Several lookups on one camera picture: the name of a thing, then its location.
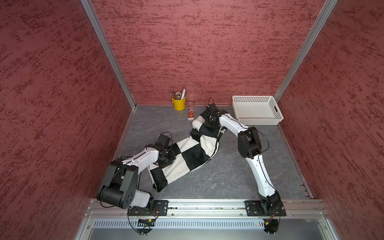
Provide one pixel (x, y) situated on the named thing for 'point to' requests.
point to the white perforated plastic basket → (257, 110)
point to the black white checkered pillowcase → (192, 153)
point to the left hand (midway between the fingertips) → (172, 164)
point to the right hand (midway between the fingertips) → (208, 126)
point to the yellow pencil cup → (179, 104)
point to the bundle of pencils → (178, 95)
